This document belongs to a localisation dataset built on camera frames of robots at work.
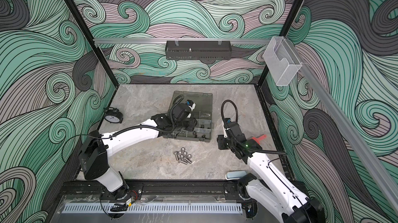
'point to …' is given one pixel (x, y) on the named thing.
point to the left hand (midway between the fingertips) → (196, 121)
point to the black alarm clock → (113, 115)
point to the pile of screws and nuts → (182, 156)
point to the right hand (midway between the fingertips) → (220, 139)
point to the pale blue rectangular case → (235, 175)
